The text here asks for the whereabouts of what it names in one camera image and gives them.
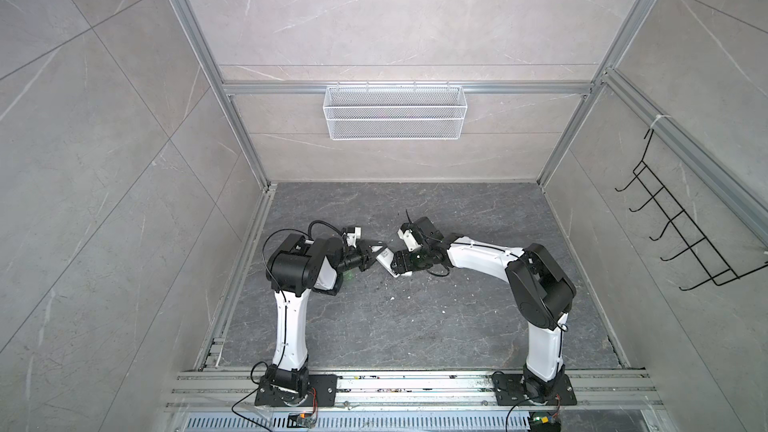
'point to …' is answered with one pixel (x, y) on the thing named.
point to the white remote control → (385, 258)
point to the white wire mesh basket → (355, 113)
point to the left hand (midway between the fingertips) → (387, 242)
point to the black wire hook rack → (722, 273)
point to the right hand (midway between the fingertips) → (399, 262)
